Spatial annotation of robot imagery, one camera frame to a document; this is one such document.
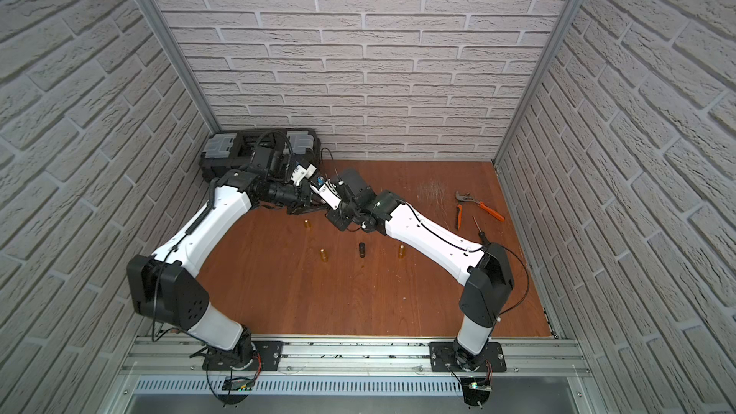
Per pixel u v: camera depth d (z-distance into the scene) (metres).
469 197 1.07
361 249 0.89
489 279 0.42
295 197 0.68
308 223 0.98
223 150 0.98
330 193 0.63
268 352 0.74
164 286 0.44
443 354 0.74
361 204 0.57
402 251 0.90
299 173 0.74
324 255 0.88
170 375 0.71
